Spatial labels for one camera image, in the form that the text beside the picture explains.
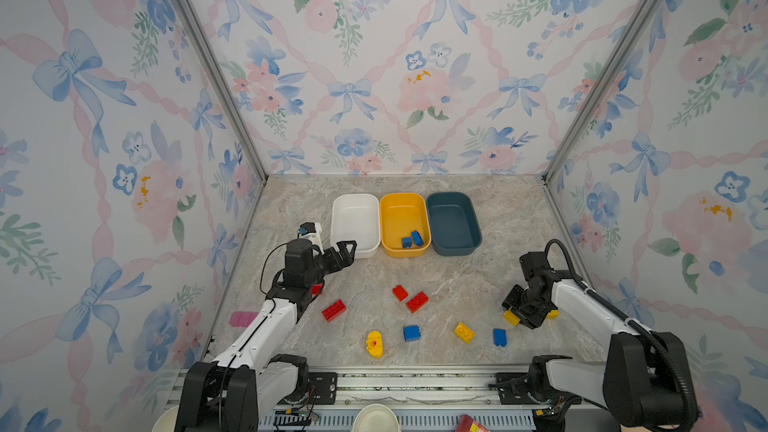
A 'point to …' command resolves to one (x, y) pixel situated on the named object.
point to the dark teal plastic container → (454, 224)
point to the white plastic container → (356, 217)
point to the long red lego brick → (334, 310)
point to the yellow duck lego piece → (374, 344)
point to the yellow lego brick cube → (511, 317)
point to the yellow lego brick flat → (464, 333)
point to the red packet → (467, 424)
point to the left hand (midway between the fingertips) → (345, 244)
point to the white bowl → (376, 418)
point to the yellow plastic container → (404, 225)
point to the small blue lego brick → (407, 242)
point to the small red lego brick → (400, 292)
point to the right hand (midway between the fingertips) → (509, 310)
